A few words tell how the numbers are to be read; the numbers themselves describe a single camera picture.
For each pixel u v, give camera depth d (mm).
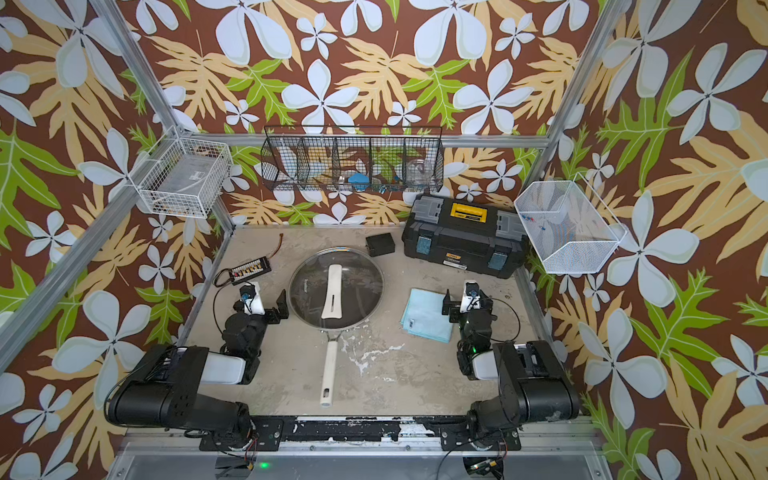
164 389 453
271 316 802
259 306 779
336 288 862
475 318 706
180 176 862
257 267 1063
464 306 785
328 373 734
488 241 935
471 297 752
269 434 741
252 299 738
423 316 937
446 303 819
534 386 444
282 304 860
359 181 955
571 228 835
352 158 968
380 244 1222
